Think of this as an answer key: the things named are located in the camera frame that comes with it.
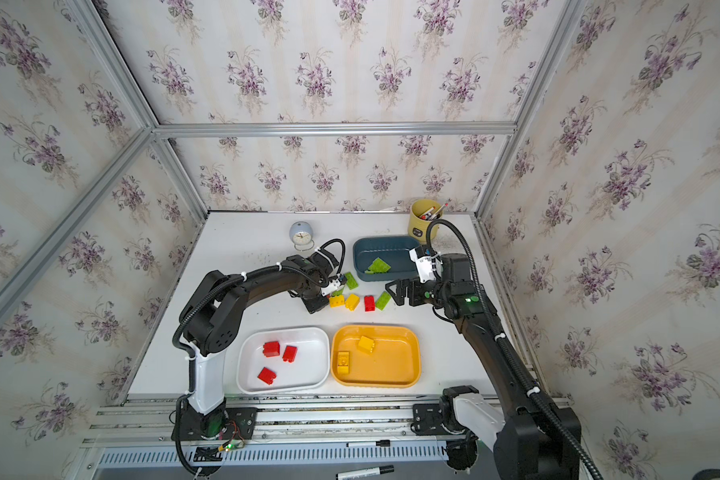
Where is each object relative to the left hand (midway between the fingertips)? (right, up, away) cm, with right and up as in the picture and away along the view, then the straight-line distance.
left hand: (315, 298), depth 95 cm
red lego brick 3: (-6, -14, -11) cm, 19 cm away
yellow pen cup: (+37, +29, +12) cm, 49 cm away
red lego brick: (-11, -18, -15) cm, 26 cm away
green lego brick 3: (+22, -1, 0) cm, 22 cm away
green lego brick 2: (+12, +5, +5) cm, 14 cm away
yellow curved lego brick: (+10, -16, -13) cm, 23 cm away
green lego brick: (+21, +10, +9) cm, 25 cm away
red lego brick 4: (+18, -1, -3) cm, 18 cm away
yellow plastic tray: (+24, -16, -11) cm, 31 cm away
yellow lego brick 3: (+12, -1, -1) cm, 12 cm away
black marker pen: (+19, -34, -29) cm, 48 cm away
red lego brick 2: (-11, -12, -11) cm, 20 cm away
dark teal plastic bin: (+27, +15, +14) cm, 34 cm away
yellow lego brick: (+16, -11, -11) cm, 23 cm away
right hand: (+25, +7, -17) cm, 31 cm away
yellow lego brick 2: (+7, 0, -2) cm, 7 cm away
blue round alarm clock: (-7, +22, +9) cm, 24 cm away
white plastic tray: (-8, -15, -12) cm, 21 cm away
